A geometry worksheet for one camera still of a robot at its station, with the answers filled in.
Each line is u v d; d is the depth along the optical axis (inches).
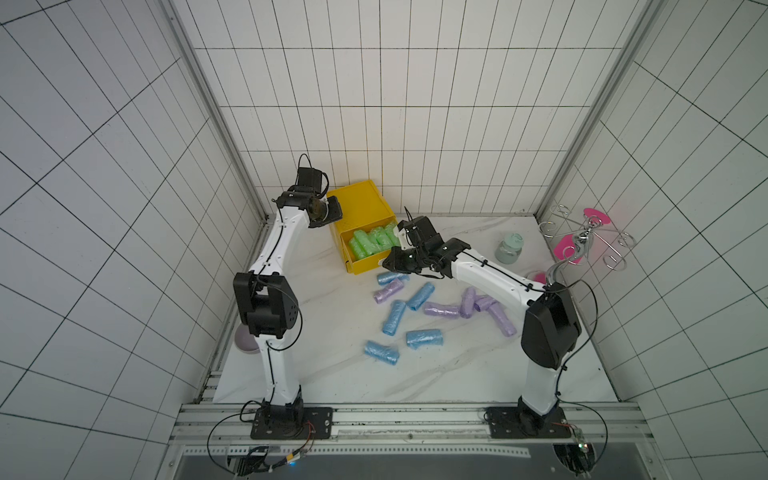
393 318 35.2
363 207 36.2
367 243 33.8
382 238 35.4
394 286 38.3
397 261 29.4
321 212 30.6
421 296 37.3
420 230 26.3
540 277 39.3
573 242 31.4
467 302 36.1
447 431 28.6
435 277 27.9
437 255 24.8
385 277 38.6
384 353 32.1
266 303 20.4
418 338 33.3
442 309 35.4
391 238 35.2
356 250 34.3
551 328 18.7
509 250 40.1
